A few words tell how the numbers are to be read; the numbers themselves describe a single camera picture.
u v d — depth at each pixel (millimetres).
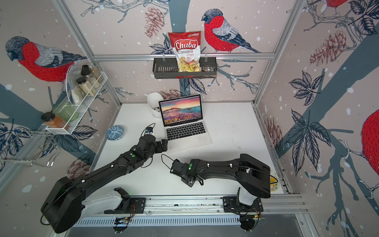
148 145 647
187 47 811
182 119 1059
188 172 588
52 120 599
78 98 708
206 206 746
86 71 797
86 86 762
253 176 435
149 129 756
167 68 949
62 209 397
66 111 676
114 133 1007
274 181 454
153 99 1067
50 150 686
